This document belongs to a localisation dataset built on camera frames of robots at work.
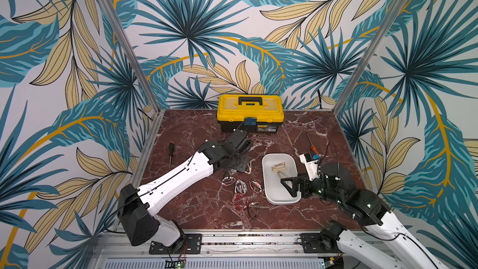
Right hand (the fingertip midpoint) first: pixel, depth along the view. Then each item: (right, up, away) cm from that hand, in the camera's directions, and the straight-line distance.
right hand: (289, 178), depth 69 cm
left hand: (-19, +4, +6) cm, 20 cm away
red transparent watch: (-18, -14, +15) cm, 28 cm away
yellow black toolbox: (-9, +27, +27) cm, 39 cm away
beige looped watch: (-15, +3, +4) cm, 16 cm away
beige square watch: (+2, -1, +26) cm, 26 cm away
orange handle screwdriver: (+22, +9, +34) cm, 41 cm away
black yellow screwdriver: (-55, +7, +31) cm, 64 cm away
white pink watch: (-24, -5, +20) cm, 32 cm away
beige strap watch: (+2, -5, +23) cm, 24 cm away
